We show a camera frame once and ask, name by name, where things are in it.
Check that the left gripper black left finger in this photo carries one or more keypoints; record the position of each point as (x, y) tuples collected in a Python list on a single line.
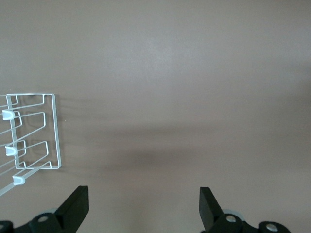
[(73, 211)]

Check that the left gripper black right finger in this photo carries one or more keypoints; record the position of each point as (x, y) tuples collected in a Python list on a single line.
[(210, 213)]

